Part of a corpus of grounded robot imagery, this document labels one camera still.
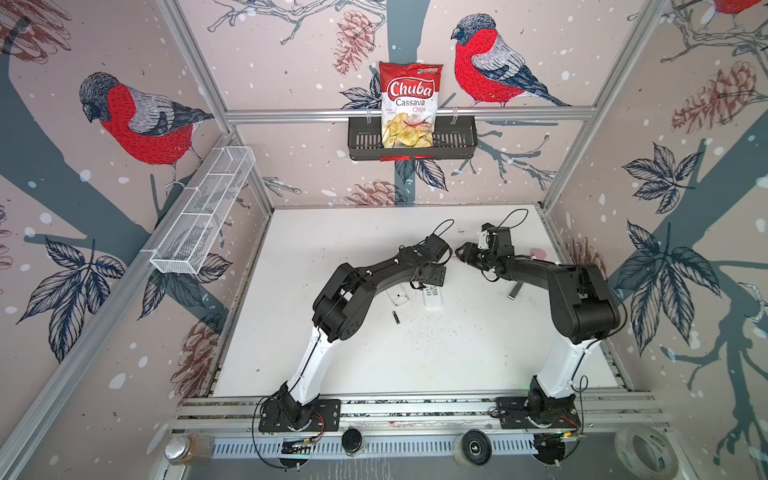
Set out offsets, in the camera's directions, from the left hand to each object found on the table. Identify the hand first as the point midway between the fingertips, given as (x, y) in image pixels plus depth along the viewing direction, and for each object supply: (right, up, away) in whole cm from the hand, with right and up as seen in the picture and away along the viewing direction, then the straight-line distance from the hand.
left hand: (433, 275), depth 96 cm
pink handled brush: (+39, +7, +8) cm, 40 cm away
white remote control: (0, -7, -2) cm, 7 cm away
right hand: (+9, +6, +4) cm, 12 cm away
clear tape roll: (+48, -38, -27) cm, 67 cm away
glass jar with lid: (-57, -31, -35) cm, 74 cm away
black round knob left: (-22, -30, -34) cm, 51 cm away
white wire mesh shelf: (-64, +16, -22) cm, 69 cm away
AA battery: (-12, -12, -6) cm, 18 cm away
